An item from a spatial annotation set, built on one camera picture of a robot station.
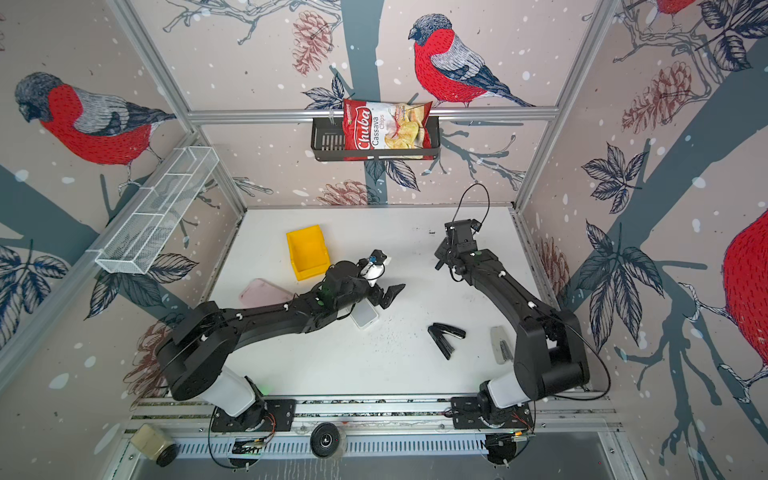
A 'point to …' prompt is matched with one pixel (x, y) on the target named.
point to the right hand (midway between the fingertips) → (441, 252)
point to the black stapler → (437, 331)
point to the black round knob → (325, 439)
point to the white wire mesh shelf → (158, 211)
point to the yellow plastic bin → (309, 251)
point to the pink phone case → (263, 293)
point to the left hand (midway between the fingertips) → (393, 274)
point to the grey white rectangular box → (363, 313)
